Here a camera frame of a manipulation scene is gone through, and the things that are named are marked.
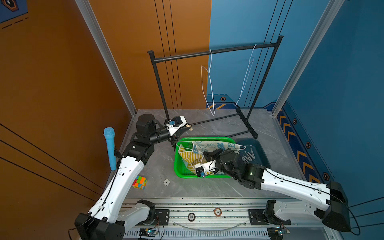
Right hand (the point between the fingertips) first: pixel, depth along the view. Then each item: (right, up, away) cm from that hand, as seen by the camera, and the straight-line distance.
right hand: (206, 148), depth 71 cm
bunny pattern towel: (-3, -2, +15) cm, 16 cm away
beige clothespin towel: (+26, -10, +22) cm, 35 cm away
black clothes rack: (+33, +18, +44) cm, 58 cm away
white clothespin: (+30, -9, +22) cm, 38 cm away
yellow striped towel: (-7, -7, +11) cm, 15 cm away
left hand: (-9, +12, -5) cm, 16 cm away
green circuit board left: (-28, -40, -1) cm, 49 cm away
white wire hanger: (-12, -1, +20) cm, 23 cm away
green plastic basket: (-14, -15, +16) cm, 26 cm away
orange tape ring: (+5, -33, +4) cm, 34 cm away
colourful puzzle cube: (-36, -20, +9) cm, 42 cm away
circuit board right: (+33, -40, -1) cm, 52 cm away
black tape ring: (-7, -36, +2) cm, 37 cm away
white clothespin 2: (+31, -5, +27) cm, 42 cm away
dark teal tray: (+36, -10, +22) cm, 43 cm away
